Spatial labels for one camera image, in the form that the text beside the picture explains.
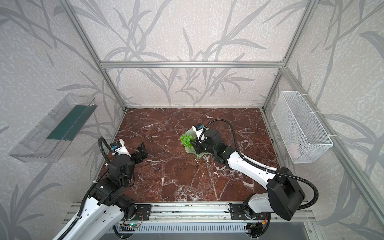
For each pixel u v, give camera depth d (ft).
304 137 1.99
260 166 1.56
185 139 2.58
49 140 2.10
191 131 3.25
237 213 2.39
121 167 1.73
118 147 1.99
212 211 2.47
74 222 1.46
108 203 1.65
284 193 1.36
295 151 2.36
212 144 2.04
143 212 2.41
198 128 2.27
